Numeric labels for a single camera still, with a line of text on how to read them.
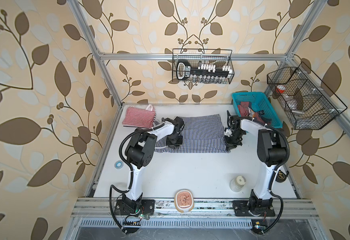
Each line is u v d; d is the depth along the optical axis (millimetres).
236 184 736
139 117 1083
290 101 702
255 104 1193
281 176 820
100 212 737
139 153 542
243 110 1079
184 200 737
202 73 845
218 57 911
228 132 938
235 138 845
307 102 732
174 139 843
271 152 541
